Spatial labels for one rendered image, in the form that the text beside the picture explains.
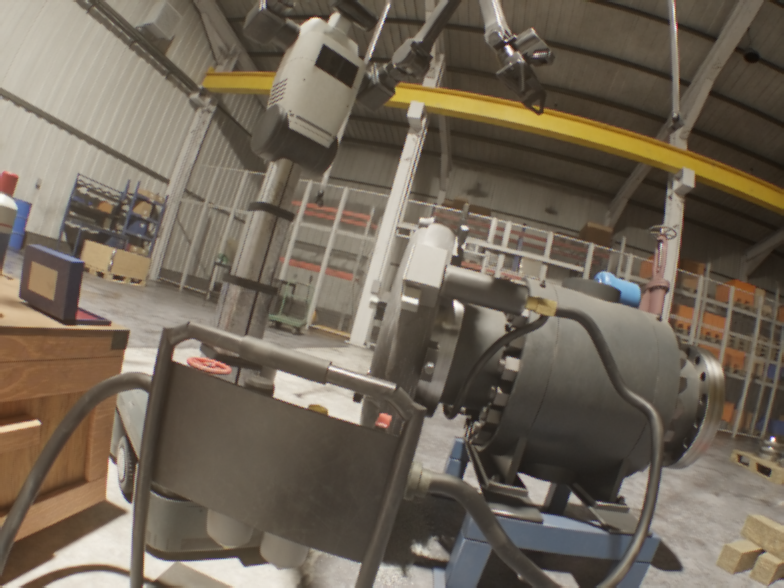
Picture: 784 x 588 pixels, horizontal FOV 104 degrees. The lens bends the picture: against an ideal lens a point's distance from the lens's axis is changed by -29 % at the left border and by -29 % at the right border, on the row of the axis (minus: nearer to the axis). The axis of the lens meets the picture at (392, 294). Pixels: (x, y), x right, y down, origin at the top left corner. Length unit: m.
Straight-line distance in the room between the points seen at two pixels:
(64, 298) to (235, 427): 0.42
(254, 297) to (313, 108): 0.54
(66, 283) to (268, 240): 0.56
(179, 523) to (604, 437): 1.09
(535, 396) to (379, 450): 0.66
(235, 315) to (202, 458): 0.56
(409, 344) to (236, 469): 0.54
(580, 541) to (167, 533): 0.98
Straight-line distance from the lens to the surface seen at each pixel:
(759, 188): 11.31
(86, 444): 1.04
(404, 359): 1.02
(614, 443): 1.30
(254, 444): 0.62
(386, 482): 0.57
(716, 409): 1.52
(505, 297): 0.98
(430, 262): 0.97
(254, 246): 1.15
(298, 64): 1.26
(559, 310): 1.03
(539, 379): 1.15
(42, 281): 0.92
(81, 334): 0.89
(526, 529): 1.14
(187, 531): 1.01
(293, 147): 1.20
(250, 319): 1.17
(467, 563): 1.16
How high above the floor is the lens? 0.64
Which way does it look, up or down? 4 degrees up
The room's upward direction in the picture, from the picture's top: 15 degrees clockwise
